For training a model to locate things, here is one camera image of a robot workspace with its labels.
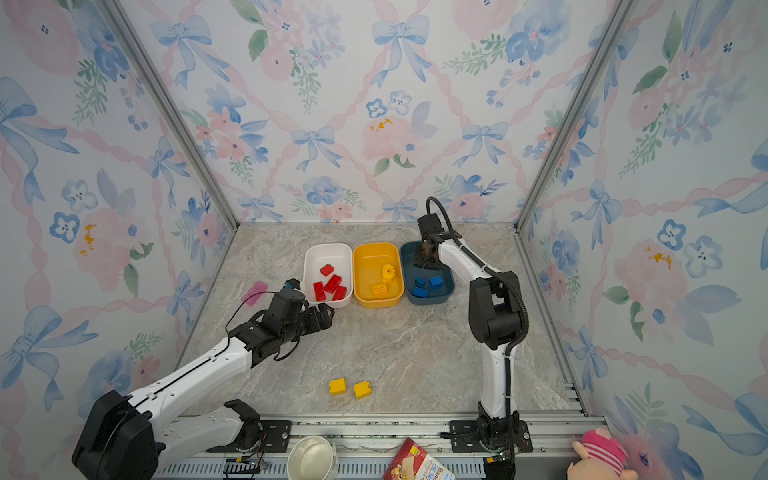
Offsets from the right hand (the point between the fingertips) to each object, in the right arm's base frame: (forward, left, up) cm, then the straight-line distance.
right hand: (423, 258), depth 101 cm
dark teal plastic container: (-7, 0, -6) cm, 9 cm away
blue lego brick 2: (-10, +1, -6) cm, 11 cm away
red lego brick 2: (-11, +28, -5) cm, 30 cm away
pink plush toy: (-55, -37, -2) cm, 66 cm away
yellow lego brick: (-9, +14, -6) cm, 18 cm away
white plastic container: (-3, +33, -7) cm, 34 cm away
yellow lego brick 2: (-40, +25, -6) cm, 47 cm away
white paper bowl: (-56, +29, -7) cm, 63 cm away
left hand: (-23, +29, +4) cm, 37 cm away
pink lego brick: (-10, +56, -6) cm, 57 cm away
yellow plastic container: (-2, +15, -6) cm, 17 cm away
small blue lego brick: (-7, +1, -5) cm, 8 cm away
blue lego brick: (-6, -4, -5) cm, 9 cm away
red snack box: (-56, +5, -4) cm, 57 cm away
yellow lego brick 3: (-41, +18, -6) cm, 45 cm away
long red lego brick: (-11, +34, -4) cm, 36 cm away
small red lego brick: (0, +34, -7) cm, 34 cm away
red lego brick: (-7, +30, -5) cm, 31 cm away
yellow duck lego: (-2, +12, -5) cm, 13 cm away
